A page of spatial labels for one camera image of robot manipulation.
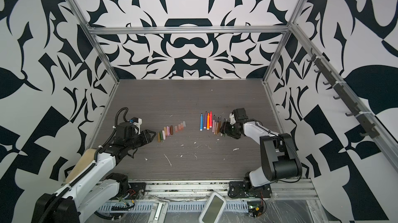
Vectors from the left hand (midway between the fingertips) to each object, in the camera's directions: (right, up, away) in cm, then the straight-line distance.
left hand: (153, 131), depth 84 cm
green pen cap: (+2, -4, +7) cm, 9 cm away
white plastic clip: (+7, -31, -17) cm, 36 cm away
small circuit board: (+50, -32, -13) cm, 61 cm away
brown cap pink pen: (+33, +2, +12) cm, 35 cm away
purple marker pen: (+28, +4, +15) cm, 32 cm away
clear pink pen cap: (+13, +1, +12) cm, 18 cm away
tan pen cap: (+4, -1, +10) cm, 11 cm away
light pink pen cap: (+4, -4, +7) cm, 9 cm away
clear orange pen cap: (+12, 0, +10) cm, 16 cm away
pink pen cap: (+6, -2, +10) cm, 11 cm away
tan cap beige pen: (+35, +1, +12) cm, 37 cm away
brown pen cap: (+8, -1, +10) cm, 13 cm away
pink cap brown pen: (+37, +1, +12) cm, 39 cm away
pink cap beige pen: (+34, 0, +12) cm, 36 cm away
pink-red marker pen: (+32, +4, +15) cm, 35 cm away
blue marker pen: (+26, +3, +12) cm, 29 cm away
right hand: (+40, -1, +8) cm, 40 cm away
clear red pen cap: (+11, -1, +10) cm, 14 cm away
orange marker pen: (+30, +3, +14) cm, 33 cm away
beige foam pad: (-34, -13, -4) cm, 36 cm away
